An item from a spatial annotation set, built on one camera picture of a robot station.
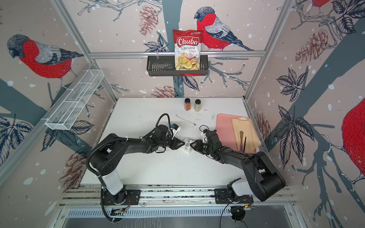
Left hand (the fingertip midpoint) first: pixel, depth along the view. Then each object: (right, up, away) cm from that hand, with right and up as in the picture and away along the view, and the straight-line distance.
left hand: (185, 140), depth 89 cm
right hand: (+4, -3, -1) cm, 5 cm away
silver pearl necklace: (+4, +10, +18) cm, 21 cm away
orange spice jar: (+2, +24, +18) cm, 31 cm away
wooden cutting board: (+45, +9, +14) cm, 48 cm away
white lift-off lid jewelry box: (+1, -3, -1) cm, 4 cm away
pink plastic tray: (+30, +6, +14) cm, 33 cm away
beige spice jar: (+10, +23, +18) cm, 31 cm away
